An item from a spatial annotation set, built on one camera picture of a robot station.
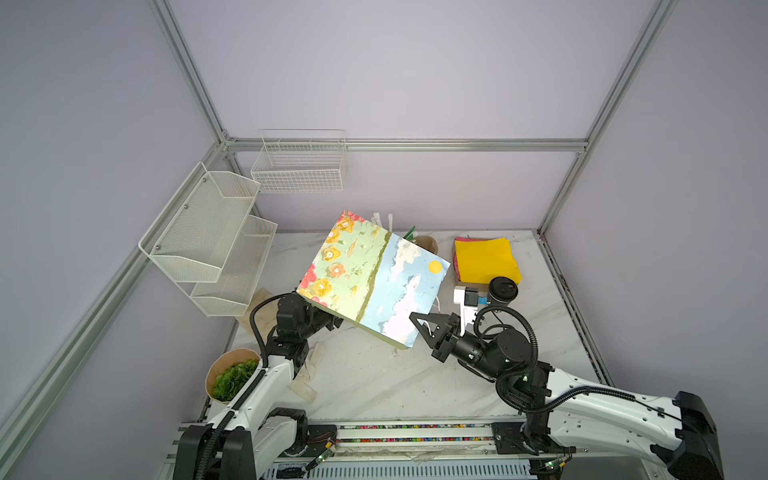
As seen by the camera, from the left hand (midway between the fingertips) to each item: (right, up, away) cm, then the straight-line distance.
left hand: (354, 294), depth 79 cm
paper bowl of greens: (-31, -19, -6) cm, 37 cm away
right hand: (+14, -3, -20) cm, 24 cm away
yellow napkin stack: (+43, +9, +29) cm, 53 cm away
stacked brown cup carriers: (+24, +15, +35) cm, 45 cm away
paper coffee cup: (+44, 0, +12) cm, 46 cm away
